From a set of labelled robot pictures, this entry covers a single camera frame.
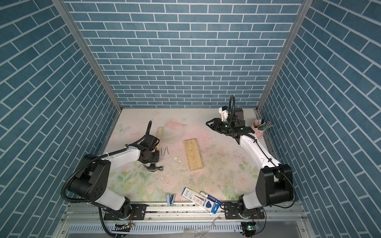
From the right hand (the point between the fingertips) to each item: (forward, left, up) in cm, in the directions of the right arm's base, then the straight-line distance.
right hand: (210, 124), depth 82 cm
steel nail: (-5, +28, -22) cm, 36 cm away
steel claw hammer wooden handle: (-19, +32, -20) cm, 42 cm away
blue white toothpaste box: (-34, +4, -22) cm, 40 cm away
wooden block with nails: (-11, +8, -18) cm, 23 cm away
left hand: (-12, +31, -22) cm, 40 cm away
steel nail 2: (-6, +27, -22) cm, 35 cm away
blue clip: (-35, +18, -21) cm, 45 cm away
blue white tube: (-33, -3, -21) cm, 39 cm away
